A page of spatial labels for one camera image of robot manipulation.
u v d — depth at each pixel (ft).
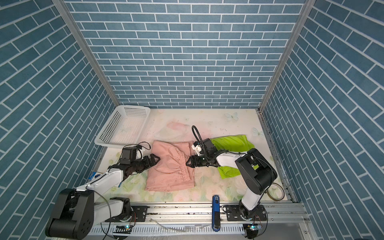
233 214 2.40
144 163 2.58
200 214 2.47
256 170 1.63
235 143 3.19
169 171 2.72
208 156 2.38
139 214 2.41
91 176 2.80
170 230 2.31
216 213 2.37
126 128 3.57
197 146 2.78
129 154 2.28
